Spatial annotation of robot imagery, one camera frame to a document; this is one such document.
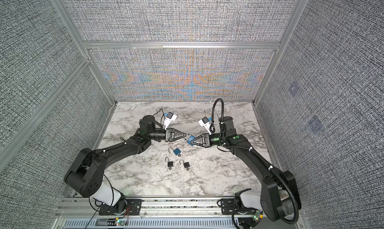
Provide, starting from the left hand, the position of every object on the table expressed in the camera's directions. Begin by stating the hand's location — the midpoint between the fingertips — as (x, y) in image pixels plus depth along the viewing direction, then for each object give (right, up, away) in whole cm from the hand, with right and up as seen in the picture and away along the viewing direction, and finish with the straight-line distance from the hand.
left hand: (184, 137), depth 75 cm
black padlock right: (0, -18, +12) cm, 22 cm away
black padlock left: (-9, -18, +13) cm, 24 cm away
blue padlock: (-6, -12, +17) cm, 22 cm away
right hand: (+4, -2, 0) cm, 5 cm away
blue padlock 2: (+3, 0, -2) cm, 4 cm away
